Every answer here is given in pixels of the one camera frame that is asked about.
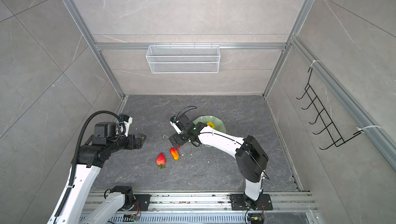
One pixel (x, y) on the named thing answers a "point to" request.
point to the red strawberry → (161, 161)
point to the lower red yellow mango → (174, 153)
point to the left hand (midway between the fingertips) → (137, 134)
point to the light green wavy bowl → (218, 124)
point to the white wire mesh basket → (183, 59)
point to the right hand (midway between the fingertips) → (179, 136)
